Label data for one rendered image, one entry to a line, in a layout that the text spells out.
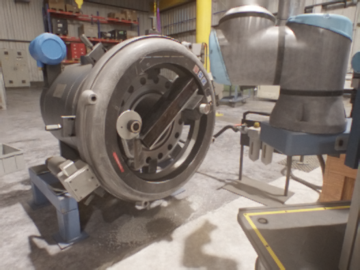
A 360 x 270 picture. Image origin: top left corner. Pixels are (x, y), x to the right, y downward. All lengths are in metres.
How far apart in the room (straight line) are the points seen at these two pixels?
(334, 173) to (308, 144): 0.79
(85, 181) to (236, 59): 0.67
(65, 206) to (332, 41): 1.22
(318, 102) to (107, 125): 0.66
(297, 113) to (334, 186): 0.85
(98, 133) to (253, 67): 0.56
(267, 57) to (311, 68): 0.10
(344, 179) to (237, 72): 0.96
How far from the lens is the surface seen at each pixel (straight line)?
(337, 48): 0.68
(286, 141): 0.64
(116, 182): 0.99
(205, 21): 4.83
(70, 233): 1.41
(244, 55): 0.65
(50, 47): 1.59
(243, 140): 1.86
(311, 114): 0.66
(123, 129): 0.94
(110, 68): 0.92
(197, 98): 1.12
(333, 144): 0.71
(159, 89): 1.19
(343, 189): 1.48
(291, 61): 0.65
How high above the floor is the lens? 0.83
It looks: 14 degrees down
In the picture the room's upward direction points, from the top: straight up
